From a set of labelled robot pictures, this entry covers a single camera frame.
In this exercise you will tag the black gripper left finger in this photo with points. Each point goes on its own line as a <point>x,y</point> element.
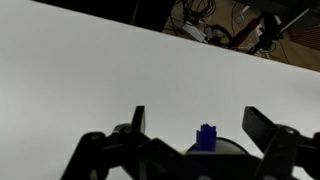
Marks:
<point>140,120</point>

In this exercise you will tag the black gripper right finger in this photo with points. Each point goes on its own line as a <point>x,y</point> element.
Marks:
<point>258,128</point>

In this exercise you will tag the blue capped white marker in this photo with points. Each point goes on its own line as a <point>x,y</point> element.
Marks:
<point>206,138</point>

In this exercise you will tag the yellow cup with dark rim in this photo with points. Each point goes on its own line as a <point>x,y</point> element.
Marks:
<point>231,145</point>

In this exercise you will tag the white power adapter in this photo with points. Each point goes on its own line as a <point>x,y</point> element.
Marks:
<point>193,30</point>

